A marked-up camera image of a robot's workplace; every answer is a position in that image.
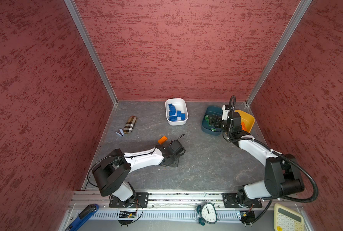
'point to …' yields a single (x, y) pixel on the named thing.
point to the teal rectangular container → (211, 123)
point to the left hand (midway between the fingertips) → (172, 164)
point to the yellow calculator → (287, 219)
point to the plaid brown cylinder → (130, 124)
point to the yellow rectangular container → (248, 120)
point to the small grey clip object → (120, 132)
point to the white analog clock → (206, 213)
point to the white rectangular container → (180, 105)
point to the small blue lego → (171, 107)
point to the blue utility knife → (83, 216)
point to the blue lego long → (173, 118)
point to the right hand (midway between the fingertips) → (213, 119)
